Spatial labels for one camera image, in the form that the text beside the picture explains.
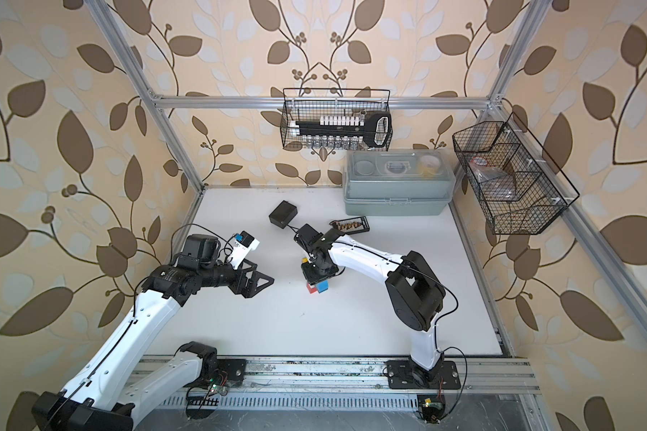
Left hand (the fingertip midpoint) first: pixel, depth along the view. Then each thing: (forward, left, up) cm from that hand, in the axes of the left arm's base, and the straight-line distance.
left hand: (262, 272), depth 73 cm
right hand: (+5, -14, -14) cm, 20 cm away
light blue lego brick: (0, -16, -8) cm, 18 cm away
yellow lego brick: (+8, -10, -7) cm, 15 cm away
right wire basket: (+19, -71, +16) cm, 75 cm away
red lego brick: (+3, -12, -17) cm, 22 cm away
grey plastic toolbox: (+43, -45, -5) cm, 62 cm away
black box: (+35, +1, -17) cm, 39 cm away
